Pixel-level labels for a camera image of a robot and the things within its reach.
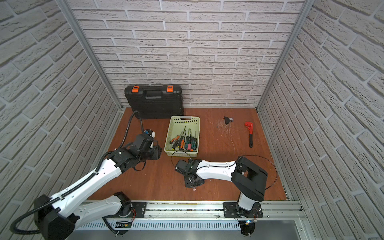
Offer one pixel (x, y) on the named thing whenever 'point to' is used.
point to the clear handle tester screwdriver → (194, 189)
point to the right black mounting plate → (232, 209)
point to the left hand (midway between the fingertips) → (161, 147)
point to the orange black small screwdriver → (182, 143)
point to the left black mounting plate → (138, 210)
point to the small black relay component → (227, 120)
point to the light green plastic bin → (182, 136)
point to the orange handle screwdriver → (174, 139)
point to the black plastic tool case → (156, 101)
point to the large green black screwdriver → (194, 142)
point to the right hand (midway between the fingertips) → (194, 183)
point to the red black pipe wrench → (250, 125)
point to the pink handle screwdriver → (189, 146)
